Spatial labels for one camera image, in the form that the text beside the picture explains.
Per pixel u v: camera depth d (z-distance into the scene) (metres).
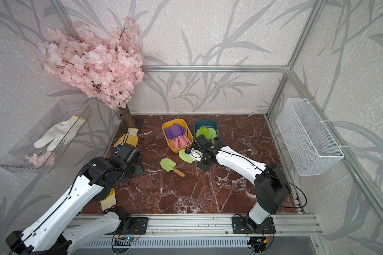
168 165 0.94
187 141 1.01
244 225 0.73
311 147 0.61
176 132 1.06
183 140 1.02
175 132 1.06
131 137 1.08
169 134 1.07
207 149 0.61
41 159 0.60
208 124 1.11
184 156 0.85
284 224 0.75
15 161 0.57
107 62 0.66
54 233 0.39
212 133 1.07
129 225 0.70
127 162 0.53
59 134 0.67
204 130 1.09
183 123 1.09
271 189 0.44
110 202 0.80
